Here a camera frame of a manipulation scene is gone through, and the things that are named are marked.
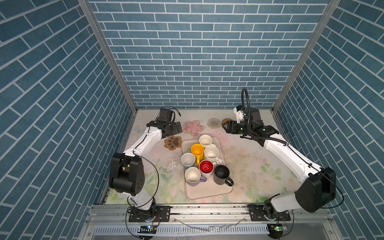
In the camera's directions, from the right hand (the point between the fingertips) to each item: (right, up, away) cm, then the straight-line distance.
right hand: (225, 123), depth 82 cm
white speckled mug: (-7, -19, +12) cm, 23 cm away
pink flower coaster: (-19, -4, +27) cm, 33 cm away
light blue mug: (-21, -21, +6) cm, 30 cm away
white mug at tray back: (-10, -11, +14) cm, 20 cm away
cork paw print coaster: (-33, -13, +19) cm, 40 cm away
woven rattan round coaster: (+6, +2, +32) cm, 33 cm away
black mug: (-2, -30, +4) cm, 30 cm away
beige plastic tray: (-9, -36, +1) cm, 37 cm away
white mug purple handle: (-18, -30, +3) cm, 35 cm away
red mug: (-10, -26, +7) cm, 29 cm away
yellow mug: (-16, -16, +11) cm, 25 cm away
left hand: (-30, -4, +9) cm, 31 cm away
